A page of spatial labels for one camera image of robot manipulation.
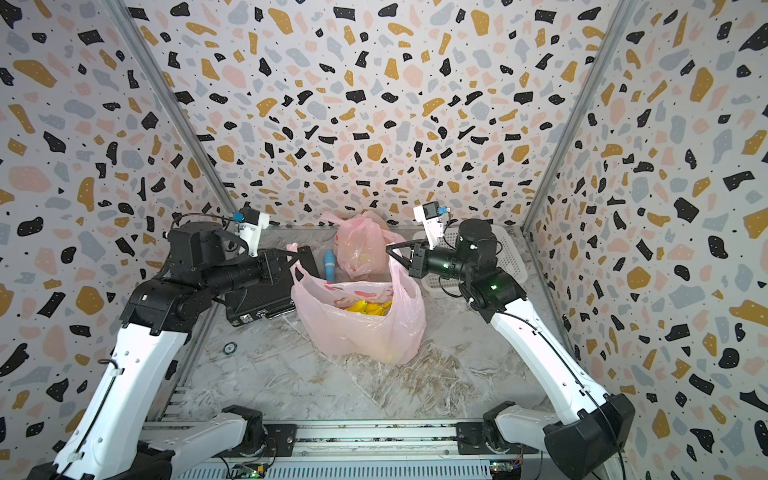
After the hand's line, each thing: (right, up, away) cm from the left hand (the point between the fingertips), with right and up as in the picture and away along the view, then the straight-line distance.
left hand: (299, 255), depth 63 cm
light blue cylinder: (-5, -4, +43) cm, 44 cm away
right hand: (+19, 0, -1) cm, 19 cm away
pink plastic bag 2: (+17, -16, +6) cm, 24 cm away
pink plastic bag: (+8, +3, +37) cm, 38 cm away
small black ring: (-29, -28, +27) cm, 49 cm away
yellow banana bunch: (+13, -16, +25) cm, 33 cm away
